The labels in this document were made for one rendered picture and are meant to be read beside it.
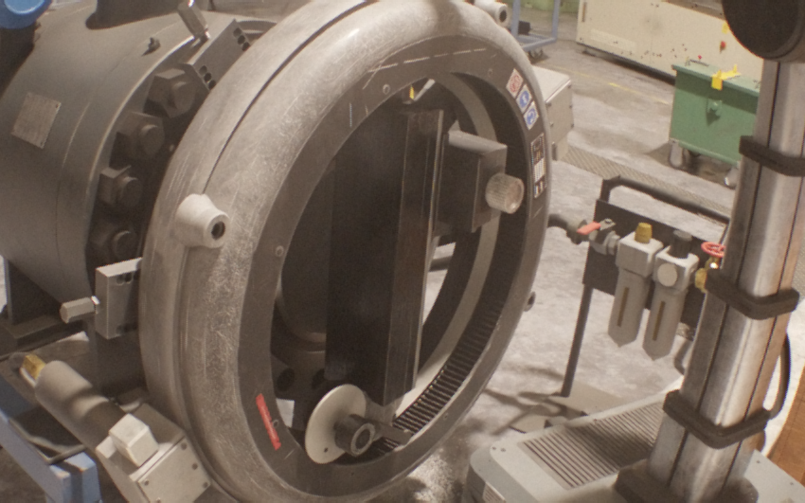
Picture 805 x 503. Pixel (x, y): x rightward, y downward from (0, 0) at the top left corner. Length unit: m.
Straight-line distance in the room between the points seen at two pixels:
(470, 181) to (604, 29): 6.79
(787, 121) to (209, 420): 0.82
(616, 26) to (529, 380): 5.76
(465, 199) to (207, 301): 0.35
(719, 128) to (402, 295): 3.40
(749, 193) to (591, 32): 6.79
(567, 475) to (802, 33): 0.81
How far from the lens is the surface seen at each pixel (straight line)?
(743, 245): 1.24
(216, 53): 1.01
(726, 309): 1.27
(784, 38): 1.11
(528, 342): 2.44
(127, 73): 1.29
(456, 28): 1.13
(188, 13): 0.97
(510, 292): 1.44
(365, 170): 1.11
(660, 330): 1.92
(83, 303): 0.99
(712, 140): 4.44
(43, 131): 1.38
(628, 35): 7.68
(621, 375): 2.36
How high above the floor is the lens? 1.07
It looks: 22 degrees down
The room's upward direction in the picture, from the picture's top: 6 degrees clockwise
